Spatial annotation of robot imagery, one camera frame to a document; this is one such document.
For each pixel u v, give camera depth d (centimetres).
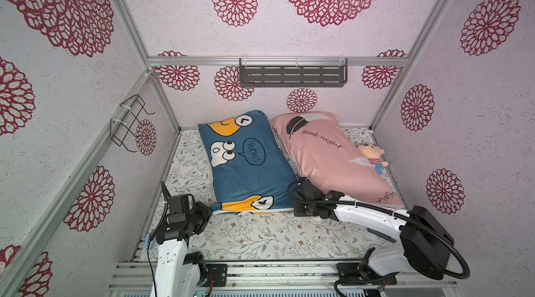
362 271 66
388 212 48
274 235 83
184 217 61
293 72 95
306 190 66
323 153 92
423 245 42
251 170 93
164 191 62
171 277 46
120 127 74
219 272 74
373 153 100
